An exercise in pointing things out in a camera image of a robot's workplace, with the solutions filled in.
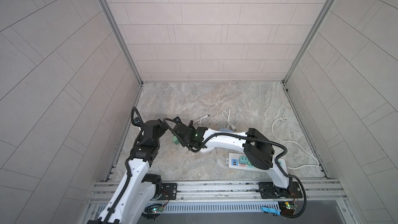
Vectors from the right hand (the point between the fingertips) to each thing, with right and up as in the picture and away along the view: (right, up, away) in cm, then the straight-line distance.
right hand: (182, 135), depth 86 cm
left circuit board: (-7, -25, -21) cm, 34 cm away
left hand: (-11, +8, -5) cm, 14 cm away
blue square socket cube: (+25, +2, +5) cm, 25 cm away
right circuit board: (+50, -27, -18) cm, 60 cm away
